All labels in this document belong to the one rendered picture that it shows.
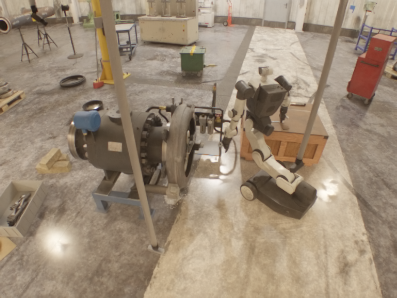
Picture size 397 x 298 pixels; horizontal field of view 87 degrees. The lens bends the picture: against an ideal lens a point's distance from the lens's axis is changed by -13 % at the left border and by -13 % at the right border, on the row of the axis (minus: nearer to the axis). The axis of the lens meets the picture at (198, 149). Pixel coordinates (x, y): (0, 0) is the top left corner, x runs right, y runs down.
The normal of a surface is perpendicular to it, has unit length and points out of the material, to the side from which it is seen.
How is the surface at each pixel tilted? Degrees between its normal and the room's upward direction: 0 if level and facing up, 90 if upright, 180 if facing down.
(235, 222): 0
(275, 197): 0
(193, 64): 90
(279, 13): 90
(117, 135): 44
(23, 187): 90
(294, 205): 0
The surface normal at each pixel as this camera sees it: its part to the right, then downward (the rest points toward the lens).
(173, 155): -0.12, 0.16
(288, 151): -0.15, 0.61
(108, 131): -0.10, -0.24
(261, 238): 0.00, -0.79
